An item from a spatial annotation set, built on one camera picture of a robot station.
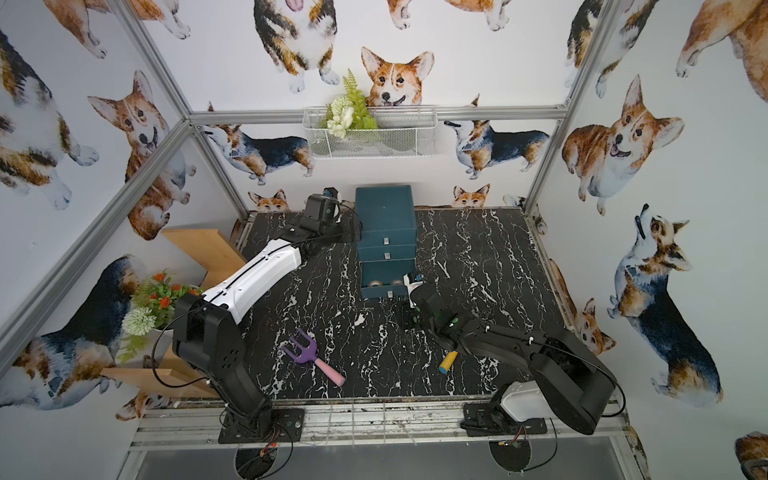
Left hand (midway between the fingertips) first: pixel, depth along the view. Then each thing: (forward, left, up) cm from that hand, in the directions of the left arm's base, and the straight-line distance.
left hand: (347, 217), depth 88 cm
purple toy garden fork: (-32, +11, -23) cm, 41 cm away
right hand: (-20, -16, -13) cm, 29 cm away
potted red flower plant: (-31, +42, -2) cm, 52 cm away
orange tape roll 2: (-10, -14, -22) cm, 28 cm away
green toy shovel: (-36, -28, -20) cm, 50 cm away
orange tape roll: (-10, -7, -21) cm, 25 cm away
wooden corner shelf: (-9, +38, -6) cm, 39 cm away
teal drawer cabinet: (-4, -11, -11) cm, 17 cm away
